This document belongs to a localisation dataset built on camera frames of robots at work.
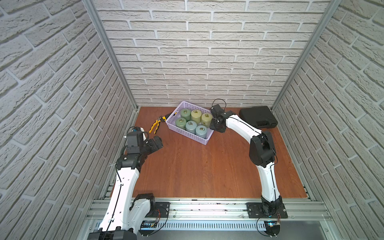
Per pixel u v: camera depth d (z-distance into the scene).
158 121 1.10
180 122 1.00
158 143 0.69
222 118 0.72
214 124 0.89
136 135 0.56
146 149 0.63
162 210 0.74
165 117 1.11
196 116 1.06
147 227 0.71
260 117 1.09
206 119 1.02
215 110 0.80
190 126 0.97
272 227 0.70
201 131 0.95
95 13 0.72
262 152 0.56
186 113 1.04
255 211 0.73
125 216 0.41
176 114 1.10
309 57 0.87
